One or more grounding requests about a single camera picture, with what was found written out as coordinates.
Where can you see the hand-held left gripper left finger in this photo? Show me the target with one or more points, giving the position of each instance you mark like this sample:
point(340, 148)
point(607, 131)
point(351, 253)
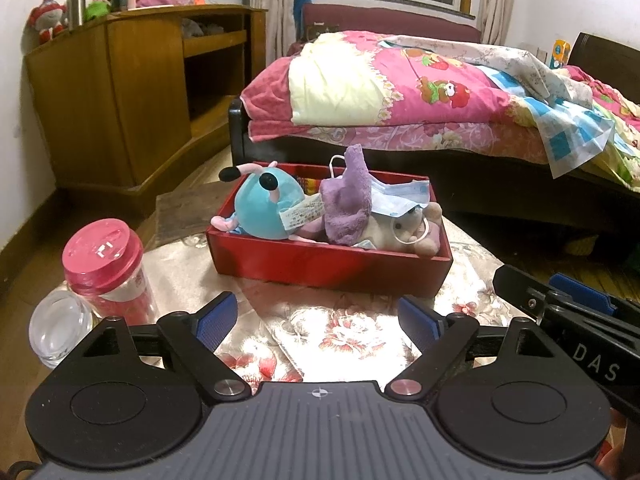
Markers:
point(215, 322)

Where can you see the pink cartoon quilt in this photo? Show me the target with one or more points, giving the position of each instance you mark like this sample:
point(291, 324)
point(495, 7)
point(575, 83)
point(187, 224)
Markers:
point(350, 85)

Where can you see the pink lidded plastic jar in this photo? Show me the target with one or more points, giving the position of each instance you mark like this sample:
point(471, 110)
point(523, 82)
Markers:
point(105, 260)

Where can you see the steel thermos flask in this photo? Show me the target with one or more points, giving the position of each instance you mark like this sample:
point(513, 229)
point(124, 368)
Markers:
point(76, 2)

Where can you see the blue bag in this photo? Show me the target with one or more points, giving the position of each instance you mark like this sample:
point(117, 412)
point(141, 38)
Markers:
point(304, 5)

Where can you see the red and white plush doll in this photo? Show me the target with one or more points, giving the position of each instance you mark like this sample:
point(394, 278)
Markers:
point(47, 17)

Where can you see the red cardboard box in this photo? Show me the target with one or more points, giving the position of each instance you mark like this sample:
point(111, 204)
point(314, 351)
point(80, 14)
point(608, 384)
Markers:
point(325, 265)

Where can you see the dark cup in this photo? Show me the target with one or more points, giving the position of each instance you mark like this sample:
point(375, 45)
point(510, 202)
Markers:
point(120, 1)

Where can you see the beige plush toy with rings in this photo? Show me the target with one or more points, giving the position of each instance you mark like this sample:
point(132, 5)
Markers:
point(405, 235)

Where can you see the striped knitted sock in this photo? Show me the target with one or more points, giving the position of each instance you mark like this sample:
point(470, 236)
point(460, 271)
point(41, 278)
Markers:
point(310, 184)

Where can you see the light floral blanket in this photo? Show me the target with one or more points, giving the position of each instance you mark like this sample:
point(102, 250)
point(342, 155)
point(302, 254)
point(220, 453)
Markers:
point(525, 75)

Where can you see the blue face mask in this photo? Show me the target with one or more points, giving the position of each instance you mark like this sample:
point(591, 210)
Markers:
point(400, 197)

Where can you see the person's right hand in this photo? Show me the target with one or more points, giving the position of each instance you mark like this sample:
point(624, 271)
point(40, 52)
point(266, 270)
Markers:
point(625, 450)

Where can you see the purple fuzzy cloth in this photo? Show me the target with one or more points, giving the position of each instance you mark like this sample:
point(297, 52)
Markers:
point(345, 205)

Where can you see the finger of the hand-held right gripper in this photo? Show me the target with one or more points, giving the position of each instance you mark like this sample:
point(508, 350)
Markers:
point(520, 287)
point(585, 292)

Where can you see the wooden cabinet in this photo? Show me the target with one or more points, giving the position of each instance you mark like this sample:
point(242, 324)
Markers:
point(125, 100)

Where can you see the green plush toy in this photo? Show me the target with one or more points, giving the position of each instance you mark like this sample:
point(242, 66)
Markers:
point(97, 9)

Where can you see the floral tablecloth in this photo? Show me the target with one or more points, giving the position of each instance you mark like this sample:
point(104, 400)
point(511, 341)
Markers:
point(310, 320)

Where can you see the maroon padded headboard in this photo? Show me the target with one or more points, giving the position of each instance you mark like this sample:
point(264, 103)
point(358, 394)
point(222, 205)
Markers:
point(390, 20)

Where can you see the beige curtain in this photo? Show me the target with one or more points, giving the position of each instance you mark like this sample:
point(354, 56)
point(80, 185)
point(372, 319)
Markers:
point(270, 5)
point(497, 0)

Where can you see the yellow toy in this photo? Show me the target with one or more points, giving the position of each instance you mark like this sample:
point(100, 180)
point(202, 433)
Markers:
point(560, 53)

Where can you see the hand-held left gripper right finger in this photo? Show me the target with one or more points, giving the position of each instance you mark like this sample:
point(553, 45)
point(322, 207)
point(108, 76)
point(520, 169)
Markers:
point(420, 322)

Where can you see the weathered wooden board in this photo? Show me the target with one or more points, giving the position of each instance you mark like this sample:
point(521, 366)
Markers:
point(190, 210)

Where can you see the grey crumpled cloth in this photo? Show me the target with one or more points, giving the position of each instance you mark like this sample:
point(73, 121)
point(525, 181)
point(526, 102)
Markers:
point(200, 27)

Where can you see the blue and pink plush toy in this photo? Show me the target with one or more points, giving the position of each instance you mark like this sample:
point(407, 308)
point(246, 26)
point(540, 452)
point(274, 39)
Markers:
point(260, 205)

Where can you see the clear glass jar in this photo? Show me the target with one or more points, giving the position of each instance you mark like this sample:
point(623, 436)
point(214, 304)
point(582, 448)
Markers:
point(60, 327)

